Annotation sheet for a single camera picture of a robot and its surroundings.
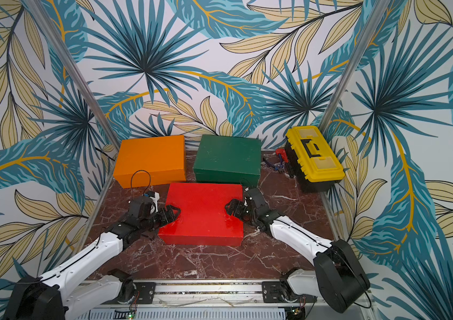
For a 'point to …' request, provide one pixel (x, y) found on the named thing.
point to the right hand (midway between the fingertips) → (231, 209)
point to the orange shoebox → (150, 161)
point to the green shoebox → (228, 160)
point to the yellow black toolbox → (314, 164)
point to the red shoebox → (203, 218)
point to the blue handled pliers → (280, 166)
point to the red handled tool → (282, 154)
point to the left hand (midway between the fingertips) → (175, 216)
